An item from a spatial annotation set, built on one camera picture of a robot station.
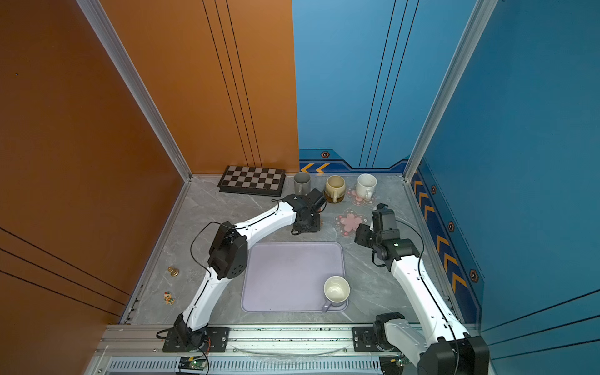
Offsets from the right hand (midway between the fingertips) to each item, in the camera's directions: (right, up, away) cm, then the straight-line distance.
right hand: (363, 232), depth 82 cm
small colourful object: (-69, -23, -1) cm, 73 cm away
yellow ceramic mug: (-7, +17, +23) cm, 29 cm away
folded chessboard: (-47, +20, +32) cm, 60 cm away
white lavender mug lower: (-10, -22, +1) cm, 24 cm away
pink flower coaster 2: (-2, +1, +21) cm, 21 cm away
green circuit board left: (-54, -38, -11) cm, 67 cm away
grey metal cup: (-22, +18, +21) cm, 35 cm away
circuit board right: (+6, -39, -12) cm, 41 cm away
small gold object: (-70, -16, +5) cm, 72 cm away
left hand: (-16, 0, +13) cm, 20 cm away
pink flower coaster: (+4, +10, +27) cm, 29 cm away
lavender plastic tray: (-27, -19, +9) cm, 34 cm away
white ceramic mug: (+7, +16, +23) cm, 29 cm away
